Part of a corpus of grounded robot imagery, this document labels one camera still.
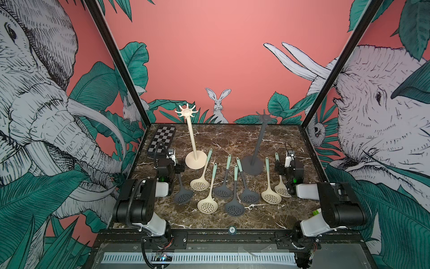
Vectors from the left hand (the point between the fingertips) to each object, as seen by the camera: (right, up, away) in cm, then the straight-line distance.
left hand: (174, 155), depth 94 cm
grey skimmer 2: (+34, -25, -12) cm, 44 cm away
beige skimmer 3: (+52, -21, -8) cm, 56 cm away
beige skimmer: (+16, -16, -4) cm, 23 cm away
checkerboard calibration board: (-12, +8, +13) cm, 20 cm away
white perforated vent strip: (+20, -41, -24) cm, 52 cm away
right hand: (+64, -1, 0) cm, 64 cm away
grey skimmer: (+7, -20, -9) cm, 23 cm away
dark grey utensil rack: (+47, -6, +5) cm, 47 cm away
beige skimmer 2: (+21, -24, -12) cm, 34 cm away
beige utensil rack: (+11, -4, +7) cm, 13 cm away
